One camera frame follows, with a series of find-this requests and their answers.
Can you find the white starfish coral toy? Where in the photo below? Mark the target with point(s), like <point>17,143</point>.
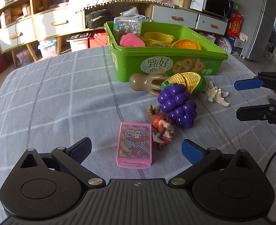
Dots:
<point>216,95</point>

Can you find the white wooden shelf cabinet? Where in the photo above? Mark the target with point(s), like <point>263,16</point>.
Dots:
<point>62,21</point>

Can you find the purple toy grapes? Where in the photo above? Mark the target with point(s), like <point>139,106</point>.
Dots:
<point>174,100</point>

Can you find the black microwave oven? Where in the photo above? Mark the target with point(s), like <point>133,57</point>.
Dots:
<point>219,8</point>

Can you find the red brown figurine toy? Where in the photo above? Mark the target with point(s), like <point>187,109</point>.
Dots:
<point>163,130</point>

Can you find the tan octopus toy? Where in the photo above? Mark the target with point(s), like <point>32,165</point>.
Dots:
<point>151,82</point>

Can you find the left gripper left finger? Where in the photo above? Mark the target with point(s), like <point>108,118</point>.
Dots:
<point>70,160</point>

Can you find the grey checked tablecloth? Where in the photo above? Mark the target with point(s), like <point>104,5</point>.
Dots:
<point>58,101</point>

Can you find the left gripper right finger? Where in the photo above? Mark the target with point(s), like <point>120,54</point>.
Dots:
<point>201,159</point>

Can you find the black bag on shelf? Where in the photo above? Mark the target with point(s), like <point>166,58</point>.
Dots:
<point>97,18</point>

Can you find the toy corn cob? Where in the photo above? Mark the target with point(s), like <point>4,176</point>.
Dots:
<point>194,82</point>

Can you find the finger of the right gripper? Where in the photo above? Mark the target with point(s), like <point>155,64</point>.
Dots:
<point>263,79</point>
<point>260,112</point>

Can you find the green plastic cookie box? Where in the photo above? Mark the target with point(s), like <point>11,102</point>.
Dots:
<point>131,60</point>

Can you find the pink piggy toy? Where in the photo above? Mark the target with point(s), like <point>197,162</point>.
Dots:
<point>131,40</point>

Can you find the cotton swab clear box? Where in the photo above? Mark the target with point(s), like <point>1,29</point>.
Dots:
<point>124,25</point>

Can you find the clear storage bin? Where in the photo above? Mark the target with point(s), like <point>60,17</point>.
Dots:
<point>78,42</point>

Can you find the pink card box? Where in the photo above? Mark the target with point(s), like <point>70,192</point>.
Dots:
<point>134,149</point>

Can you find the orange plastic juicer toy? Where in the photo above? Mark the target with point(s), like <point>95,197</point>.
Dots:
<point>186,44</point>

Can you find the silver refrigerator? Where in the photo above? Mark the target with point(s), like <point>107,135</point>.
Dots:
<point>259,17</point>

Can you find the yellow toy pot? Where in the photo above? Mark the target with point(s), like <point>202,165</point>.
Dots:
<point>155,38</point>

